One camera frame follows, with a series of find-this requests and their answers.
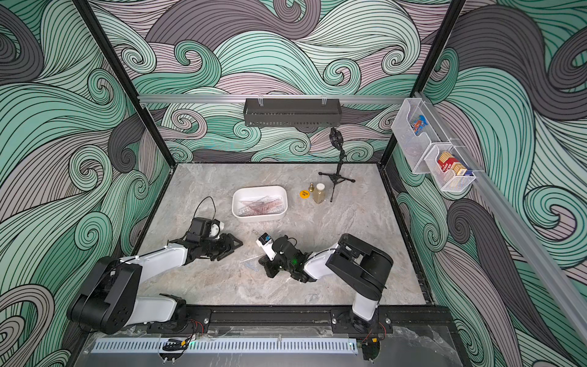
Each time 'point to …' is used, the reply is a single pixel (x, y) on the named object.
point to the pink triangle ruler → (267, 206)
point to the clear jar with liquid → (319, 193)
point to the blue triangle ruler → (253, 262)
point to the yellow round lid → (304, 194)
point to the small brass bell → (312, 187)
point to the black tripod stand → (336, 140)
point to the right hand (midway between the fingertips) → (262, 259)
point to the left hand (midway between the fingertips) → (239, 244)
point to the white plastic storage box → (245, 193)
